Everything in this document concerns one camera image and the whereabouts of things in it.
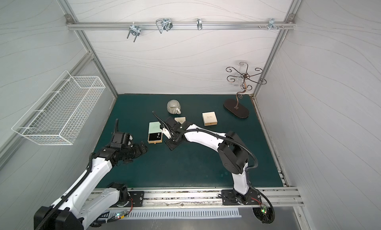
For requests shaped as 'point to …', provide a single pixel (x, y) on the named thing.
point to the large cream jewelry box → (210, 118)
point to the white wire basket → (59, 116)
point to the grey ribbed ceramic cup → (173, 106)
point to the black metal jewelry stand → (231, 106)
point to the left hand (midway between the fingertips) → (142, 151)
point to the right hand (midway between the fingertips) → (169, 143)
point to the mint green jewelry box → (155, 135)
